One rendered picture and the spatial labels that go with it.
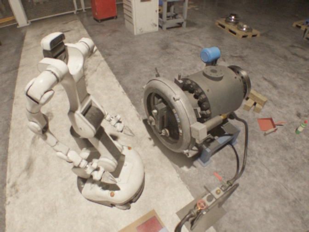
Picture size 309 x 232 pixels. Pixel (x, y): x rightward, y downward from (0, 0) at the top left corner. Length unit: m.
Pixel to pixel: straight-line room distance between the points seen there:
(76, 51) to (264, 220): 2.15
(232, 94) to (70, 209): 2.00
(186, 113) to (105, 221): 1.27
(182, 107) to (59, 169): 1.61
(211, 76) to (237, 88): 0.33
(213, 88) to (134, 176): 1.07
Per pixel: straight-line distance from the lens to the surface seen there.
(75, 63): 1.12
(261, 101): 3.09
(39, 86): 0.90
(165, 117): 1.80
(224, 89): 1.87
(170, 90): 1.49
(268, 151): 2.66
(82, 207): 2.07
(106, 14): 6.71
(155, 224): 1.42
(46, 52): 1.04
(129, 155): 1.79
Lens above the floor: 1.86
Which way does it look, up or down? 45 degrees down
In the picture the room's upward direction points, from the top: straight up
